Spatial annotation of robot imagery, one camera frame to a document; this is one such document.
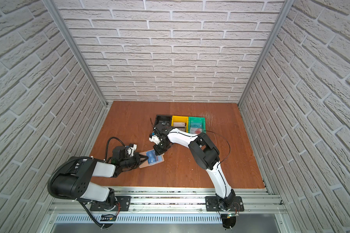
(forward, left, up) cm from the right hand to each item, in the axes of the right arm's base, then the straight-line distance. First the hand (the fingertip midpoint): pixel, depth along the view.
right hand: (160, 153), depth 92 cm
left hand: (-3, +6, +2) cm, 7 cm away
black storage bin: (+24, -2, +2) cm, 24 cm away
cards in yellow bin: (+19, -15, +2) cm, 24 cm away
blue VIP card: (-3, +5, +1) cm, 6 cm away
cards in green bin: (+17, -26, +1) cm, 31 cm away
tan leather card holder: (-4, 0, 0) cm, 4 cm away
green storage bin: (+21, -27, +6) cm, 35 cm away
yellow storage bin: (+22, -15, +7) cm, 28 cm away
